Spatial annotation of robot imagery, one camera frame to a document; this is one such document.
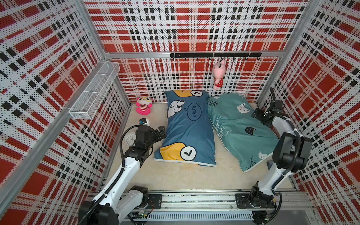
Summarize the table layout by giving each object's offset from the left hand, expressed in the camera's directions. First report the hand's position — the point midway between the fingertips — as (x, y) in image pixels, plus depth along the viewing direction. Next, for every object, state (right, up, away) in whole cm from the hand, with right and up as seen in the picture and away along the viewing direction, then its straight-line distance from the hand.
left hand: (160, 130), depth 82 cm
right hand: (+65, +9, +12) cm, 67 cm away
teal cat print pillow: (+58, -7, +8) cm, 59 cm away
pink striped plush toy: (-20, +17, +31) cm, 41 cm away
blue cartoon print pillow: (+17, -4, +2) cm, 17 cm away
